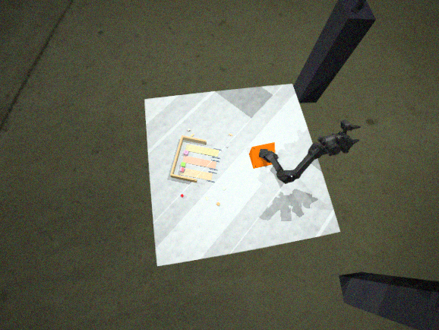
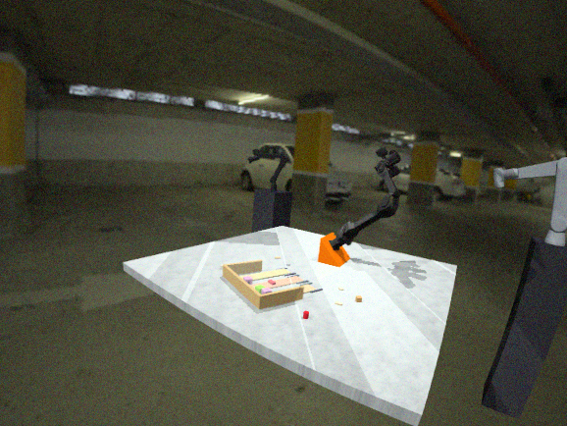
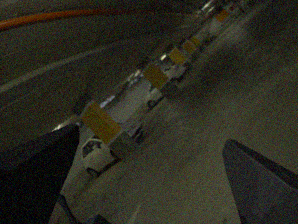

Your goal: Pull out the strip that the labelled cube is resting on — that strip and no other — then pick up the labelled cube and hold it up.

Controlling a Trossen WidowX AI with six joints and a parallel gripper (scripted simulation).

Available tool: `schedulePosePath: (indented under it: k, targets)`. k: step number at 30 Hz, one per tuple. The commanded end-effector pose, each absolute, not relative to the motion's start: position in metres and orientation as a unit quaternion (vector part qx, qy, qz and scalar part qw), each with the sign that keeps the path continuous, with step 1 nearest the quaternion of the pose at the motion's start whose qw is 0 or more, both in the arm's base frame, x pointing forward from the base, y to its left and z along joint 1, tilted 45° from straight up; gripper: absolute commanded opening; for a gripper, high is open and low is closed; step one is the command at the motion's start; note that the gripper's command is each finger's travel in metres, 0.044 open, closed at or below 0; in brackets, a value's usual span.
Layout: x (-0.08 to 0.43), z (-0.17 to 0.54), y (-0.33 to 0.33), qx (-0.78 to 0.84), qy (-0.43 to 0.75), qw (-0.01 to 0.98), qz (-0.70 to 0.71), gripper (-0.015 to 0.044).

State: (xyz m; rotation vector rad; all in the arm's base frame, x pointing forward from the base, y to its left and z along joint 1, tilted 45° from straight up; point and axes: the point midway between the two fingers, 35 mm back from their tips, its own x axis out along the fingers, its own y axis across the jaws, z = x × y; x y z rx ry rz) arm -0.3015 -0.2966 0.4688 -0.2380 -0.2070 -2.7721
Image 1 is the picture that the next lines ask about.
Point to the pale yellow flat strip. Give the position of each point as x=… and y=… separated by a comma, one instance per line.
x=211, y=152

